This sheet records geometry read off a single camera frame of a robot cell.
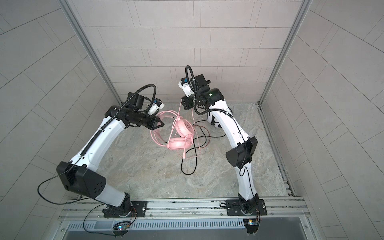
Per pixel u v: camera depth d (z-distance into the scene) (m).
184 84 0.67
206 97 0.54
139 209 0.71
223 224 0.68
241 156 0.49
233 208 0.71
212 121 0.99
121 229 0.64
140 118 0.63
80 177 0.40
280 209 0.73
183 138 0.61
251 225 0.68
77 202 0.45
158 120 0.70
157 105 0.67
